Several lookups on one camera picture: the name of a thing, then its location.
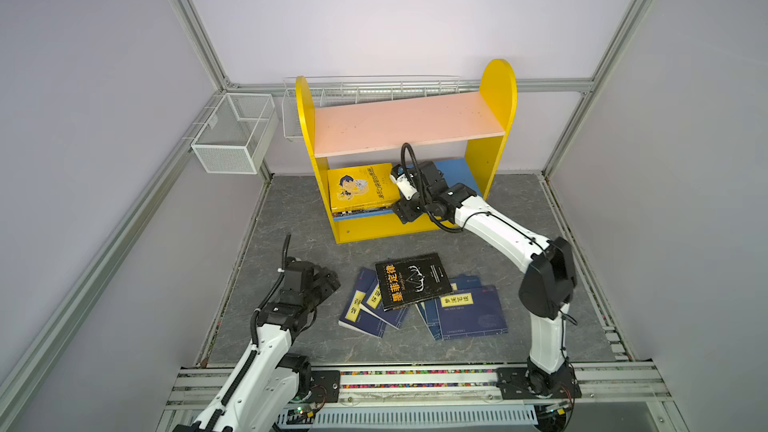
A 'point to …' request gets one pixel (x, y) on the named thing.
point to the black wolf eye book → (356, 212)
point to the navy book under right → (431, 310)
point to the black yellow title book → (412, 280)
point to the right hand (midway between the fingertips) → (405, 201)
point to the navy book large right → (470, 312)
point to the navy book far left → (358, 316)
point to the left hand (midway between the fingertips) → (330, 284)
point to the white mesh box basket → (239, 135)
